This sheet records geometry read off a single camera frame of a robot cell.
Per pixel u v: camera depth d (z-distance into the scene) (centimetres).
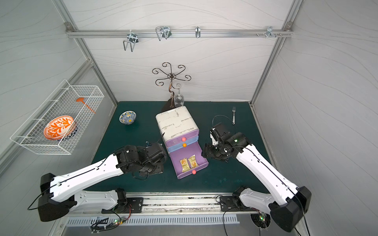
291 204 37
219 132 56
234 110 116
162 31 76
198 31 75
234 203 67
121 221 69
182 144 83
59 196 39
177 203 76
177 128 78
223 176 83
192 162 86
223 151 50
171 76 93
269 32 77
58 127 64
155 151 52
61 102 70
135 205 74
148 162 54
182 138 78
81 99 78
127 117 109
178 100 97
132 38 78
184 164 86
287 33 78
